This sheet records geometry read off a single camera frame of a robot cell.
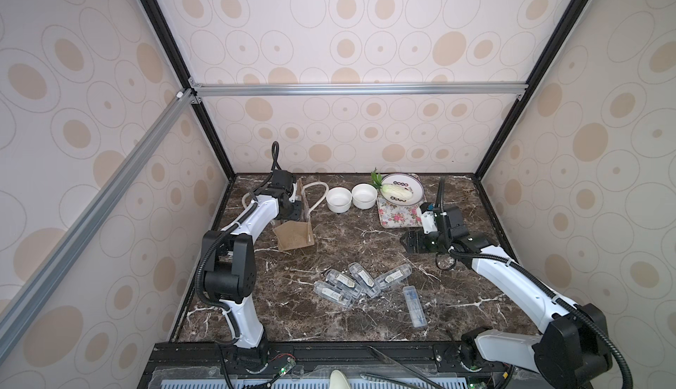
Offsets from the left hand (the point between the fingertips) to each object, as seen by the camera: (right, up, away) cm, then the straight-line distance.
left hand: (299, 208), depth 94 cm
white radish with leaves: (+36, +7, +15) cm, 40 cm away
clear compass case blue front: (+39, -32, -13) cm, 52 cm away
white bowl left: (+14, +3, +16) cm, 21 cm away
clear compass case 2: (+24, -25, -8) cm, 35 cm away
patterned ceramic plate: (+45, +11, +22) cm, 51 cm away
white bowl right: (+25, +5, +16) cm, 30 cm away
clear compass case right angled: (+33, -23, -7) cm, 40 cm away
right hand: (+41, -9, -10) cm, 43 cm away
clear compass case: (+16, -25, -8) cm, 30 cm away
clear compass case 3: (+13, -27, -10) cm, 32 cm away
